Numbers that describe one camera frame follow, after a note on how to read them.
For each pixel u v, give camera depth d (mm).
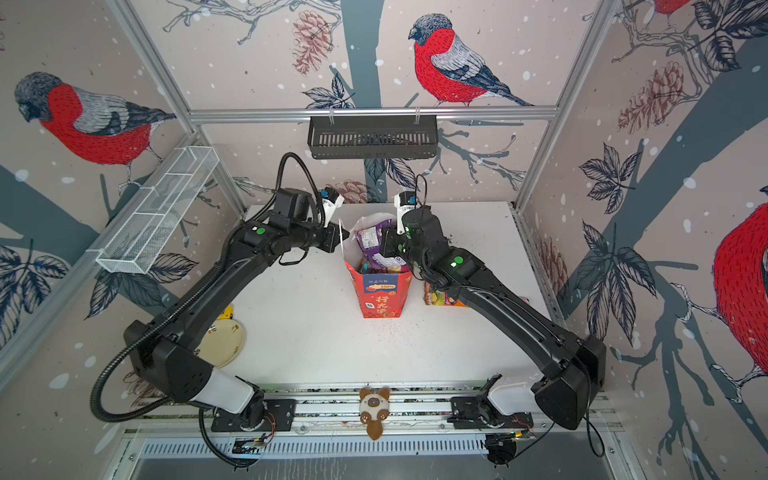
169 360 398
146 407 437
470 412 738
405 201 611
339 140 1069
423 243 508
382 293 759
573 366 389
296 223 589
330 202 674
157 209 784
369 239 755
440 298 923
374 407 728
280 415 729
